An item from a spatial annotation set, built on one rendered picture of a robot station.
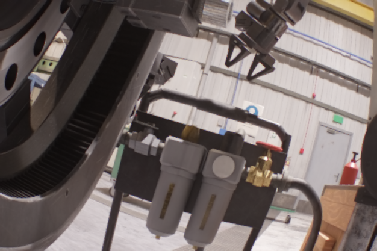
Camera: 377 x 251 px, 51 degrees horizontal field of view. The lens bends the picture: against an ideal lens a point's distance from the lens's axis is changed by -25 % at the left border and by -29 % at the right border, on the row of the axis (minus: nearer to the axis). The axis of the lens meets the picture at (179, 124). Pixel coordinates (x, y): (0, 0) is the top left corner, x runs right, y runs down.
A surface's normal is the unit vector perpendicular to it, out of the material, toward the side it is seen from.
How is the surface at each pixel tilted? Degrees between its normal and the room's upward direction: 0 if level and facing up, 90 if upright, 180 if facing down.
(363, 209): 90
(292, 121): 90
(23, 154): 43
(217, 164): 90
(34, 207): 90
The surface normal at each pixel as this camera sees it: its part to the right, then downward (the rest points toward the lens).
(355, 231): -0.62, -0.25
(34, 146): 0.73, -0.53
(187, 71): -0.40, -0.19
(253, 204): -0.14, -0.11
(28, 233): 0.95, 0.28
